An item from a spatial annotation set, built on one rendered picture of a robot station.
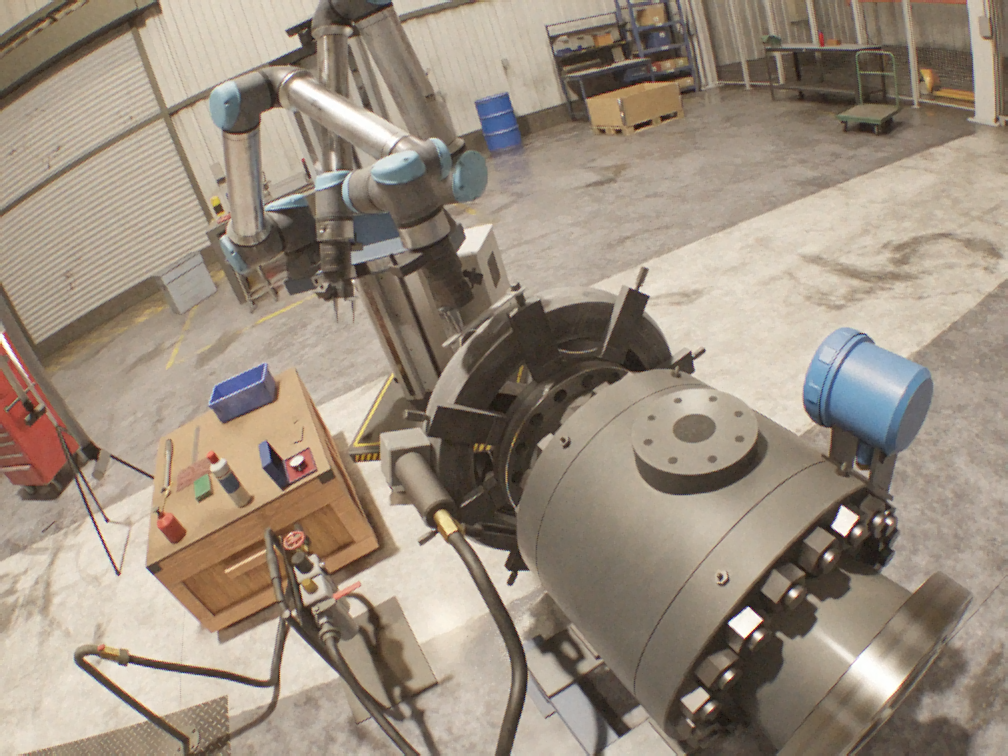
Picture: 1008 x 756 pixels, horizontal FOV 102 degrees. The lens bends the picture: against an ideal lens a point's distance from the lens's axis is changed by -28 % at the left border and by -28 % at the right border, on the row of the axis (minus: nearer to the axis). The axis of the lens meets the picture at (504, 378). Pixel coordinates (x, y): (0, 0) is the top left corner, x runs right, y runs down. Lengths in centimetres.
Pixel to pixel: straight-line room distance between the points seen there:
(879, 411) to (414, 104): 131
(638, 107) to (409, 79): 680
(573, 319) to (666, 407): 43
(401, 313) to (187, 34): 802
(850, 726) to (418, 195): 104
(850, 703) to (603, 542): 47
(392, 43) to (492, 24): 858
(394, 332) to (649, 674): 168
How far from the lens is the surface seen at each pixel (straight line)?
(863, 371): 89
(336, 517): 212
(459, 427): 125
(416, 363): 234
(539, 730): 168
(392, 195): 100
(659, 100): 851
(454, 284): 106
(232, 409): 265
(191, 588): 228
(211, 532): 208
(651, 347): 151
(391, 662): 194
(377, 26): 156
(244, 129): 156
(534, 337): 125
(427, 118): 159
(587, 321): 135
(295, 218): 197
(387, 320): 221
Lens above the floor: 153
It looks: 32 degrees down
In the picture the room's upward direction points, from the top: 19 degrees counter-clockwise
